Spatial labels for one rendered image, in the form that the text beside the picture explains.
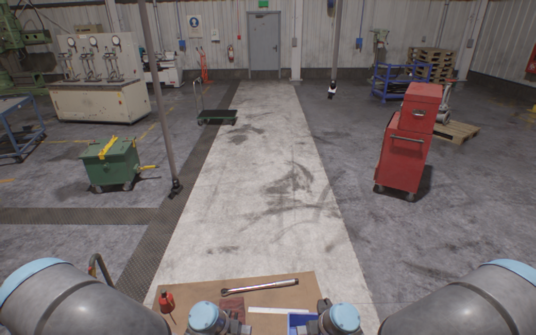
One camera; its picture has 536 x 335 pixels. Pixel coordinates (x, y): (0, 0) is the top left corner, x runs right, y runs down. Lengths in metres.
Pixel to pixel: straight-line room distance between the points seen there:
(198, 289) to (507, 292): 1.58
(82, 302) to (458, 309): 0.50
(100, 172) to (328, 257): 2.79
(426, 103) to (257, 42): 7.88
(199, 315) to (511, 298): 0.80
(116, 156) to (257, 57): 7.54
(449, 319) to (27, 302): 0.57
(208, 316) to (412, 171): 2.80
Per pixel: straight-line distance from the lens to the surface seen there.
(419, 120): 3.16
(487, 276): 0.53
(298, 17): 9.99
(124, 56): 6.69
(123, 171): 3.73
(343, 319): 0.99
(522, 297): 0.53
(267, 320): 1.67
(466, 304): 0.47
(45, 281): 0.53
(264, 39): 10.27
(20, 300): 0.54
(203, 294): 1.81
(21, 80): 11.75
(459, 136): 5.62
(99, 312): 0.47
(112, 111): 6.44
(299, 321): 1.61
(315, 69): 10.50
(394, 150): 3.29
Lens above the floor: 1.89
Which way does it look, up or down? 28 degrees down
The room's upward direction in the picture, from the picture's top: 1 degrees counter-clockwise
